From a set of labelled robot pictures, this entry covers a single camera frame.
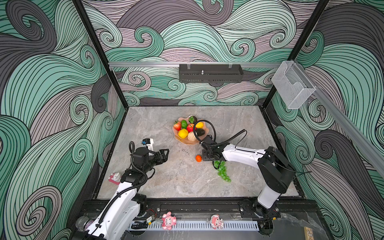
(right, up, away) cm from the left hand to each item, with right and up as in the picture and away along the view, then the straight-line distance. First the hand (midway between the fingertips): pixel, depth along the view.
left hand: (164, 150), depth 81 cm
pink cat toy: (+4, -30, -14) cm, 33 cm away
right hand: (+24, -5, +10) cm, 27 cm away
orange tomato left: (+19, -6, +8) cm, 22 cm away
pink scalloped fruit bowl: (+12, +3, +16) cm, 20 cm away
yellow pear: (+21, +13, +19) cm, 31 cm away
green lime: (+10, +14, +20) cm, 26 cm away
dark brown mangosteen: (+16, +17, +19) cm, 30 cm away
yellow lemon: (+10, +8, +15) cm, 20 cm away
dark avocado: (+21, +9, +14) cm, 27 cm away
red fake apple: (+14, +11, +22) cm, 29 cm away
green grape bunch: (+32, -10, +3) cm, 34 cm away
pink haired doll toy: (+26, -30, -14) cm, 42 cm away
